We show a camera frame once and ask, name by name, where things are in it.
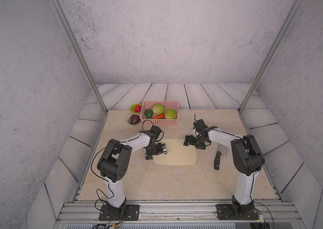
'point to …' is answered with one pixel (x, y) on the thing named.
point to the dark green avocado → (148, 113)
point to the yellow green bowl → (132, 108)
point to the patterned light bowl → (128, 120)
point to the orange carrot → (159, 116)
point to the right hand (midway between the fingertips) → (189, 144)
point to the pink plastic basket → (167, 104)
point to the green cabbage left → (158, 109)
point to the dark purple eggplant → (135, 119)
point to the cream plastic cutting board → (177, 154)
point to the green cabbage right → (170, 114)
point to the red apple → (137, 108)
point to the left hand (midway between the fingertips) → (163, 155)
